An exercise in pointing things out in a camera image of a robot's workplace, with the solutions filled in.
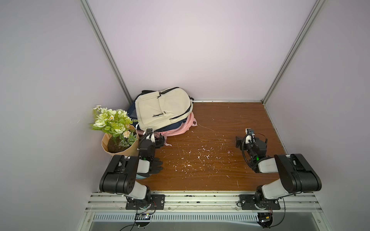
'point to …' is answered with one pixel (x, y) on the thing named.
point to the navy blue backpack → (132, 112)
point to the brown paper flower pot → (112, 146)
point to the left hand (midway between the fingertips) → (154, 133)
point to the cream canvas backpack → (157, 109)
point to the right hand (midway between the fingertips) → (248, 131)
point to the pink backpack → (190, 122)
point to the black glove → (155, 164)
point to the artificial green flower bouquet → (116, 121)
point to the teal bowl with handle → (139, 177)
